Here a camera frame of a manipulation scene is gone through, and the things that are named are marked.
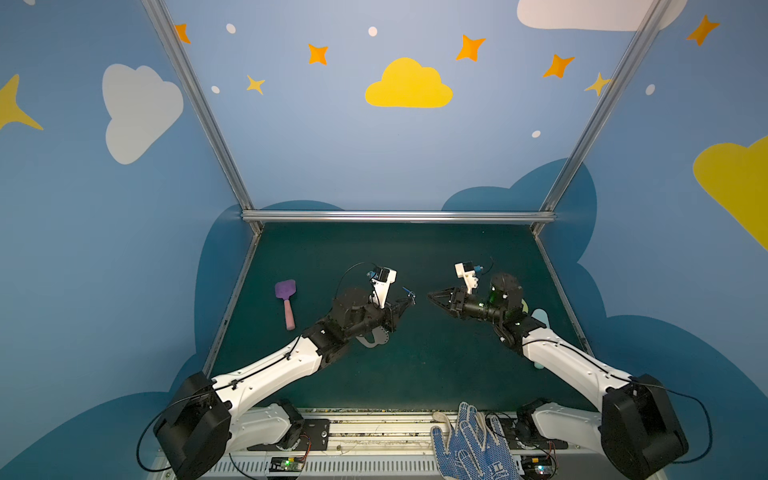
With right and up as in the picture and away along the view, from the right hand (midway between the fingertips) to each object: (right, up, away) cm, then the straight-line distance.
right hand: (431, 295), depth 76 cm
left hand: (-5, -1, -3) cm, 6 cm away
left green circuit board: (-36, -40, -5) cm, 54 cm away
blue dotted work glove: (+9, -37, -5) cm, 39 cm away
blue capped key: (-6, +1, 0) cm, 6 cm away
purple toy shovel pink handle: (-47, -1, +25) cm, 53 cm away
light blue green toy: (+39, -9, +19) cm, 44 cm away
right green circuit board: (+25, -41, -5) cm, 48 cm away
